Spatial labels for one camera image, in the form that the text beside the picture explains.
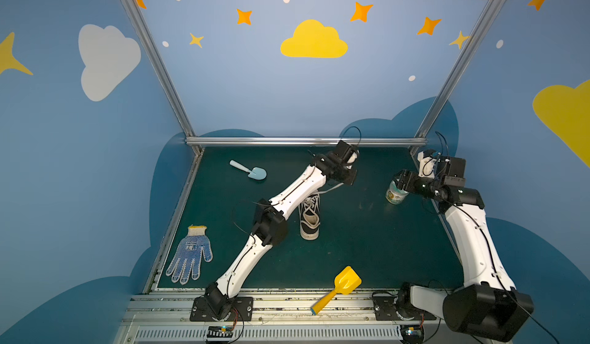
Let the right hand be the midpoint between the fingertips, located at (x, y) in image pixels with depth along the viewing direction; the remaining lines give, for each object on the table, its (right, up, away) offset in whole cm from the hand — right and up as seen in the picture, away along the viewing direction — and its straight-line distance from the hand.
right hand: (405, 176), depth 79 cm
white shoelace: (-31, -12, +17) cm, 38 cm away
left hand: (-16, +1, +13) cm, 20 cm away
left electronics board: (-63, -51, -6) cm, 81 cm away
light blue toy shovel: (-58, +1, +32) cm, 66 cm away
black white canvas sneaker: (-33, -18, +13) cm, 40 cm away
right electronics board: (0, -52, -5) cm, 52 cm away
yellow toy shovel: (-21, -38, +1) cm, 43 cm away
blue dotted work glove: (-79, -29, +7) cm, 85 cm away
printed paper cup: (+5, -9, +19) cm, 22 cm away
